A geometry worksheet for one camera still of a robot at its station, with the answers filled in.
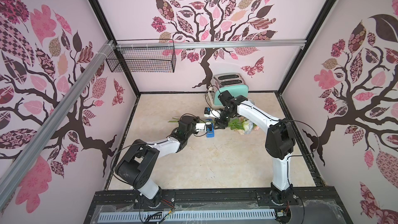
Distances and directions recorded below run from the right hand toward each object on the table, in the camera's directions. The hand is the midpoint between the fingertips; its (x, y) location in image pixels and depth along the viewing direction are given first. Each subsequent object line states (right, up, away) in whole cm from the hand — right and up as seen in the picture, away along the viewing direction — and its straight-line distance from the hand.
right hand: (216, 120), depth 91 cm
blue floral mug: (+26, +12, +12) cm, 31 cm away
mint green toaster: (+14, +25, +12) cm, 31 cm away
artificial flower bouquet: (+14, -2, -7) cm, 16 cm away
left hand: (-12, +3, 0) cm, 12 cm away
